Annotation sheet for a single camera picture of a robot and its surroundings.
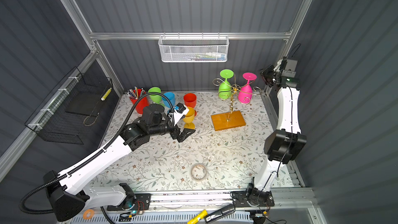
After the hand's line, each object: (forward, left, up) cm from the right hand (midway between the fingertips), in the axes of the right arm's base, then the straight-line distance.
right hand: (260, 70), depth 80 cm
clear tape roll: (-40, +33, -36) cm, 63 cm away
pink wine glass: (-3, +6, -14) cm, 15 cm away
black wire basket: (-23, +94, -6) cm, 97 cm away
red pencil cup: (+5, +77, -22) cm, 80 cm away
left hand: (-27, +36, -8) cm, 46 cm away
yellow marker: (-60, +33, -34) cm, 76 cm away
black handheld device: (-59, +23, -30) cm, 70 cm away
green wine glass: (-1, +18, -12) cm, 21 cm away
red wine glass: (0, +39, -23) cm, 45 cm away
